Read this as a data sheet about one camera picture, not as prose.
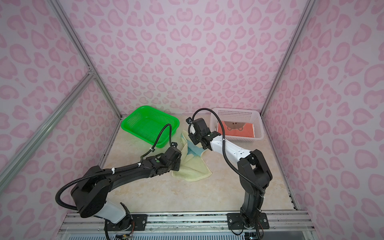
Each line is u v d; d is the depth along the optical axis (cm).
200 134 70
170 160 67
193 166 93
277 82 99
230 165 47
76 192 46
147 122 114
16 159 53
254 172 47
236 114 122
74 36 78
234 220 74
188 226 73
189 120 78
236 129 104
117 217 60
